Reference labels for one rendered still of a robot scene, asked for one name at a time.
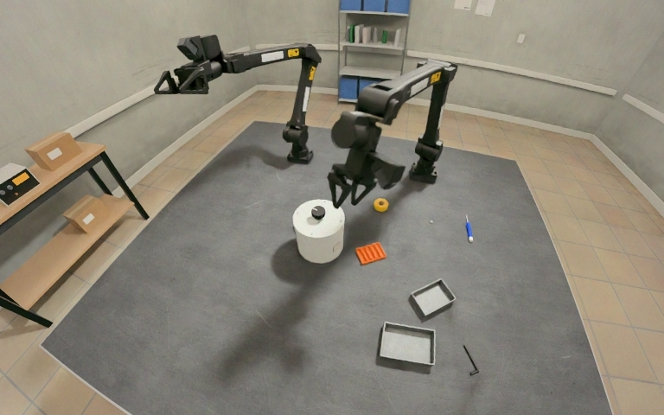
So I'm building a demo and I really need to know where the yellow tape roll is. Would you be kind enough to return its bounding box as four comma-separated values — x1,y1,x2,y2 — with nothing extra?
374,199,388,212

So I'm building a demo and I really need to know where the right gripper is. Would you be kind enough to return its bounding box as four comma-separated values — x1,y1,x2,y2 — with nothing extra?
154,67,213,94

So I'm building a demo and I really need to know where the white cylinder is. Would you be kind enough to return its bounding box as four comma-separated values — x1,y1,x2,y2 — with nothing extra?
293,200,345,264

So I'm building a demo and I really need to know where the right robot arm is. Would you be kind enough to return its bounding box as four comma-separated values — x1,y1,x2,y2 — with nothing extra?
177,35,322,162

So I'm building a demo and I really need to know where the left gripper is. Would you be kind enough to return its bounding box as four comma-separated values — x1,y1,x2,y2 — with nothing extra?
328,148,378,209

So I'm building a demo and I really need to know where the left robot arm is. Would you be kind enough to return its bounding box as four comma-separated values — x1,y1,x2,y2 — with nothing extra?
332,58,458,189

